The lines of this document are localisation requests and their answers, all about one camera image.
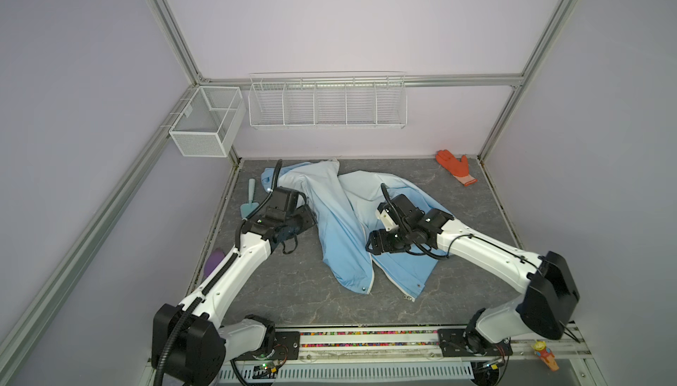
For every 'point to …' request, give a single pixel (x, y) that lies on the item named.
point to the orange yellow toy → (542, 351)
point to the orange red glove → (458, 168)
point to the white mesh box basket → (208, 123)
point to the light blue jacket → (345, 207)
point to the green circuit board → (264, 371)
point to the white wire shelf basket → (329, 100)
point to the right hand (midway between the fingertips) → (376, 249)
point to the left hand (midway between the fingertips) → (310, 219)
